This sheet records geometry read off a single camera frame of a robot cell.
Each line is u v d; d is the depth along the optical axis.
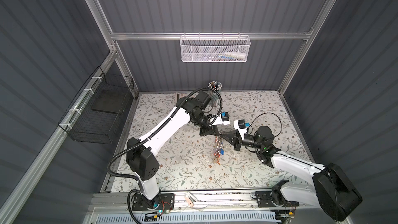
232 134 0.69
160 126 0.48
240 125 0.64
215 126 0.66
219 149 0.73
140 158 0.44
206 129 0.66
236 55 0.86
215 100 1.08
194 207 0.73
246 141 0.68
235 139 0.69
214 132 0.65
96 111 0.74
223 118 0.63
